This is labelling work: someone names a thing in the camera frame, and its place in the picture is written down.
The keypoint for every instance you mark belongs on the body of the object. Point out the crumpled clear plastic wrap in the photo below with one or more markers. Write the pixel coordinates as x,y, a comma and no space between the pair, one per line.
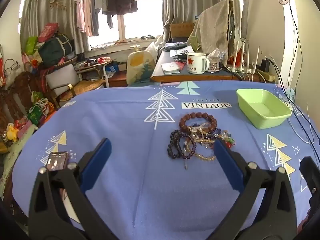
217,57

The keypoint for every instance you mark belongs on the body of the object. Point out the white router with antennas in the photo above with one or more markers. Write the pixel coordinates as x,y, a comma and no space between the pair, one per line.
243,68

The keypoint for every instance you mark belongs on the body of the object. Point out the beige power strip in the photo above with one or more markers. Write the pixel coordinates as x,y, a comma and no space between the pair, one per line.
266,75

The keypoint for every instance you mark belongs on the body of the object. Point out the yellow and blue chair cover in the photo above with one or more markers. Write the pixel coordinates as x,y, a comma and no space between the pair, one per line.
140,67

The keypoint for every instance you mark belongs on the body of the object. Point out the black power adapter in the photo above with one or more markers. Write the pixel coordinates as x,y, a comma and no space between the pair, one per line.
265,65

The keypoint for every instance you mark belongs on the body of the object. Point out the dark green duffel bag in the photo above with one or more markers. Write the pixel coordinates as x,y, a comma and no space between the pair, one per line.
55,48

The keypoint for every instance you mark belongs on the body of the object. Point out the grey standing pole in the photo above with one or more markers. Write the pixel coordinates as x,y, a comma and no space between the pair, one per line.
245,10

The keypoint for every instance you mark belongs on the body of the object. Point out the green plastic tray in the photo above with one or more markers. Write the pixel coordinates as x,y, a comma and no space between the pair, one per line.
262,105

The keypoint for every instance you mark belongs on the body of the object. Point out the grey striped curtain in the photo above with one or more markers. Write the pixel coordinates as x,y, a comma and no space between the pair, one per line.
32,17
185,0

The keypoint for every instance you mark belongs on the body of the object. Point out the cardboard box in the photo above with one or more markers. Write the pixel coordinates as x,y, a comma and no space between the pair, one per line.
181,31

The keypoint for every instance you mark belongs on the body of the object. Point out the covered computer monitor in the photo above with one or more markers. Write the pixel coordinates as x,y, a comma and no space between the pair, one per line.
232,30

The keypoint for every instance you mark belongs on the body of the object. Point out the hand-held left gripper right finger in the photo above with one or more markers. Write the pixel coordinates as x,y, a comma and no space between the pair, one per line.
228,165

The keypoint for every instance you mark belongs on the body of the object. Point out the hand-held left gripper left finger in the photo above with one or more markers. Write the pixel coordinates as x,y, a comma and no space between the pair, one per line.
97,160

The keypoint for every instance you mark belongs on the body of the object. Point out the small folding table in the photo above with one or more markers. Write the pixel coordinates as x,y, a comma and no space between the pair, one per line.
95,66

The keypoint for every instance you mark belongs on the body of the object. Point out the blue tree-print tablecloth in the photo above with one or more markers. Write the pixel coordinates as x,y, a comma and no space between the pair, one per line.
125,130

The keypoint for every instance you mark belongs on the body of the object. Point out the white enamel mug red star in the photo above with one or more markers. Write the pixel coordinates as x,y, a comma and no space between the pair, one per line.
196,65

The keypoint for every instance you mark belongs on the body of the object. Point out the smartphone with lit screen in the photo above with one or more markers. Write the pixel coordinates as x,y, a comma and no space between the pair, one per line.
58,160

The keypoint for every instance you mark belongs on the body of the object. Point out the red quilted bag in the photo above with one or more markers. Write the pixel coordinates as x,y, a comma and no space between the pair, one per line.
48,31

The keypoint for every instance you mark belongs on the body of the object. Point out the carved dark wooden chair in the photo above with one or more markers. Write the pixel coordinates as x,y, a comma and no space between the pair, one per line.
20,87

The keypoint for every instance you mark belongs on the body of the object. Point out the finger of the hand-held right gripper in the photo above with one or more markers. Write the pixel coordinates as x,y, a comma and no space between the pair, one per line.
309,170

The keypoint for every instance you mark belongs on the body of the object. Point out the disc booklet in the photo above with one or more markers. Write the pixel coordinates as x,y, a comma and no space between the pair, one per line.
171,67

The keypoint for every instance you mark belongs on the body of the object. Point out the wooden desk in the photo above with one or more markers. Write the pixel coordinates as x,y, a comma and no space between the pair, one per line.
160,76

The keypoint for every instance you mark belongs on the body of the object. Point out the yellow toy duck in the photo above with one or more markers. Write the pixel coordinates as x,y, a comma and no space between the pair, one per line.
12,132

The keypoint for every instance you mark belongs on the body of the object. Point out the printed paper sheets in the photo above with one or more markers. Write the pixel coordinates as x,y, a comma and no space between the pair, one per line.
180,52

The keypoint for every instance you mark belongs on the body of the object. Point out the row of hanging clothes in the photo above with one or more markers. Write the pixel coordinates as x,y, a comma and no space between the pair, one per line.
120,0

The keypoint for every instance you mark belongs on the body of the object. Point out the wooden armchair with white cushion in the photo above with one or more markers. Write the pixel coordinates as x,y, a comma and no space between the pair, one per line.
62,78

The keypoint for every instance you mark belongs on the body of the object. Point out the light green bag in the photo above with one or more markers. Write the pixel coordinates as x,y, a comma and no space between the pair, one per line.
31,45

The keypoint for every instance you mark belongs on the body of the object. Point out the beige cloth cover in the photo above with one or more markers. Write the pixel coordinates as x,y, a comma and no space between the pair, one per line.
212,27

